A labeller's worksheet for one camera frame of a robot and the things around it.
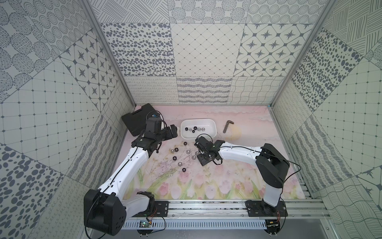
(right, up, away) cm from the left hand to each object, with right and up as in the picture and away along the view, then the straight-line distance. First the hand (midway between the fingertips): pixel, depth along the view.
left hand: (169, 127), depth 81 cm
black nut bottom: (+8, -26, +6) cm, 28 cm away
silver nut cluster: (+13, -20, +11) cm, 27 cm away
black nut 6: (+13, -4, +23) cm, 27 cm away
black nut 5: (+14, -2, +25) cm, 29 cm away
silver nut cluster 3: (+20, -3, +24) cm, 31 cm away
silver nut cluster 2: (+16, -17, +12) cm, 26 cm away
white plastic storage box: (+13, -3, +25) cm, 28 cm away
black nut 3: (+8, -12, +17) cm, 22 cm away
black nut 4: (+8, -3, +24) cm, 25 cm away
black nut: (+2, -16, +14) cm, 21 cm away
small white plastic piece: (+3, -3, +17) cm, 18 cm away
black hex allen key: (+37, -1, +26) cm, 46 cm away
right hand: (+22, -20, +9) cm, 30 cm away
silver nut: (-1, -17, +14) cm, 21 cm away
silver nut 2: (+5, -24, +9) cm, 26 cm away
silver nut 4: (+17, -3, +25) cm, 30 cm away
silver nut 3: (+10, -17, +14) cm, 24 cm away
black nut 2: (+2, -20, +11) cm, 23 cm away
